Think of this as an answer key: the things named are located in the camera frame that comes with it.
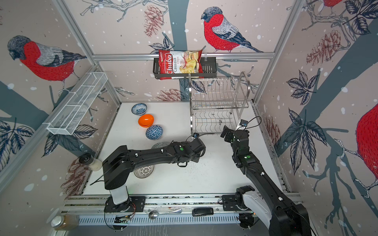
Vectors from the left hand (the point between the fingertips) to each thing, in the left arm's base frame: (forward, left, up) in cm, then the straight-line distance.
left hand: (197, 154), depth 83 cm
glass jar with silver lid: (-31, +59, 0) cm, 66 cm away
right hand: (+10, -19, +10) cm, 24 cm away
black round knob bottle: (-3, +59, -3) cm, 59 cm away
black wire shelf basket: (+48, -9, +25) cm, 55 cm away
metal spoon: (-27, +22, -9) cm, 36 cm away
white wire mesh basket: (+8, +66, +22) cm, 70 cm away
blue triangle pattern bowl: (+20, +30, -7) cm, 36 cm away
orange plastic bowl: (+30, +37, -6) cm, 48 cm away
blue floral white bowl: (+42, +45, -6) cm, 62 cm away
